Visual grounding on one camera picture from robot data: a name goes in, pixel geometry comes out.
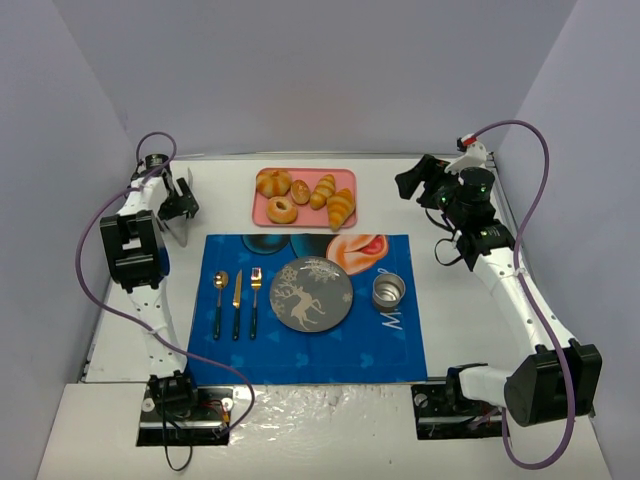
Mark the silver metal cup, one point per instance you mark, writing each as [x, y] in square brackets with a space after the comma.
[388, 291]

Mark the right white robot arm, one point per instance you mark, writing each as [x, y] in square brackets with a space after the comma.
[557, 371]

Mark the grey reindeer plate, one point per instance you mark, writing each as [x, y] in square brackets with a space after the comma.
[311, 295]

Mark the sugared ring donut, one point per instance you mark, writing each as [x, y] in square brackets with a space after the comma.
[280, 210]

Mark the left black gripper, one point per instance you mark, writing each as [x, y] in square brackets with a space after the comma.
[178, 204]

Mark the pink rectangular tray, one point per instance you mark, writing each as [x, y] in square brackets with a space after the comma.
[307, 217]

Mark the round pumpkin-shaped bun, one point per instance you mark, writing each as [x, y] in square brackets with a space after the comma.
[273, 182]

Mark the gold knife dark handle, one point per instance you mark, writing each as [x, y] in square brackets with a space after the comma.
[237, 296]

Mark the small sesame bun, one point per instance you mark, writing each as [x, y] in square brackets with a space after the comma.
[300, 192]

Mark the large striped croissant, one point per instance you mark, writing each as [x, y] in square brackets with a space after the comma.
[340, 206]

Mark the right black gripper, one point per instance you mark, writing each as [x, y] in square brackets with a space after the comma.
[426, 175]

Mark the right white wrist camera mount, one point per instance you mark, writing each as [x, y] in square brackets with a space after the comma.
[473, 154]

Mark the gold fork dark handle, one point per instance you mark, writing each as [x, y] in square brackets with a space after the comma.
[256, 283]

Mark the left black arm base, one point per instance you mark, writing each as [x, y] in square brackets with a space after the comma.
[202, 424]

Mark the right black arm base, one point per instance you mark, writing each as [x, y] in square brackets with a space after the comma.
[450, 410]

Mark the blue cartoon placemat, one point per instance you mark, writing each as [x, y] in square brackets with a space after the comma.
[369, 346]

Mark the small striped croissant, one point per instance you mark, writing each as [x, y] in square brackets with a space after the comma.
[324, 189]

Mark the gold spoon dark handle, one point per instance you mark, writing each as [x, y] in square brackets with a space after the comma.
[220, 281]

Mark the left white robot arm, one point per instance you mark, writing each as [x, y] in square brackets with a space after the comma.
[138, 261]

